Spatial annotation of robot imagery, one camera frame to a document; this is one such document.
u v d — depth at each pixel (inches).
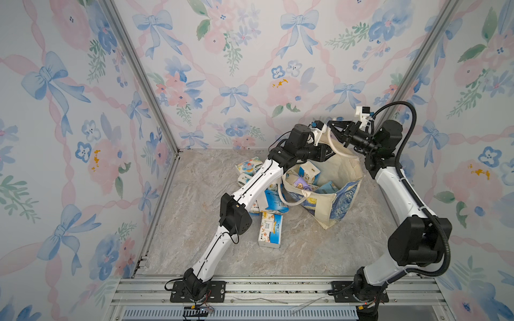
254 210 35.4
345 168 33.2
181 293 28.7
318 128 28.2
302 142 25.8
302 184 31.5
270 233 32.2
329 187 34.8
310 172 37.3
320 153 27.7
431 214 17.5
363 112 26.8
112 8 27.1
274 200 34.6
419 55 31.8
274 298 29.2
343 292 28.7
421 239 17.3
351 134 25.4
